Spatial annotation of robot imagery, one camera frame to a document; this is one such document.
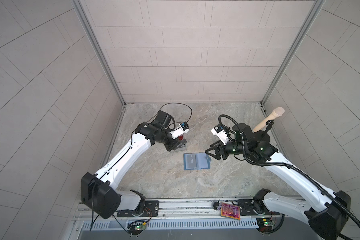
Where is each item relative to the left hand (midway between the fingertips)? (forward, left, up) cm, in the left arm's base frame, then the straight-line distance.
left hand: (182, 140), depth 75 cm
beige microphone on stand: (+13, -50, +8) cm, 52 cm away
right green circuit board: (-34, -39, -18) cm, 54 cm away
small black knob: (-26, -17, -14) cm, 34 cm away
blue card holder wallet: (-4, -8, -18) cm, 20 cm away
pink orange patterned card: (-29, -24, -15) cm, 40 cm away
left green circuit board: (-36, +19, -15) cm, 43 cm away
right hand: (-7, -13, +2) cm, 15 cm away
